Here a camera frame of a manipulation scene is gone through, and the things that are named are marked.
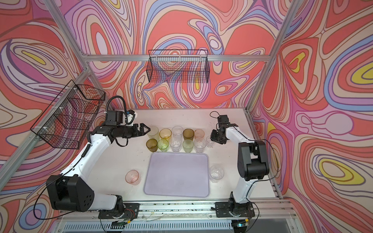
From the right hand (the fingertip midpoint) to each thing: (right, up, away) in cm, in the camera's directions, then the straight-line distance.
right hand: (214, 142), depth 95 cm
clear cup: (-10, -2, +1) cm, 10 cm away
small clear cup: (-3, -1, +2) cm, 3 cm away
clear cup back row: (-25, +6, +5) cm, 26 cm away
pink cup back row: (-10, +6, +3) cm, 12 cm away
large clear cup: (-1, -17, -10) cm, 19 cm away
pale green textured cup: (-18, -2, +1) cm, 18 cm away
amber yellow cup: (-33, +6, +2) cm, 33 cm away
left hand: (-41, +9, -14) cm, 45 cm away
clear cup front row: (-26, -2, +3) cm, 26 cm away
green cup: (-34, -1, 0) cm, 34 cm away
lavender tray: (-19, -18, -9) cm, 28 cm away
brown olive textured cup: (-17, +5, +1) cm, 18 cm away
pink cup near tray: (-50, -19, -11) cm, 55 cm away
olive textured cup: (-42, -1, +1) cm, 42 cm away
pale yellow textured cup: (-39, +7, -5) cm, 40 cm away
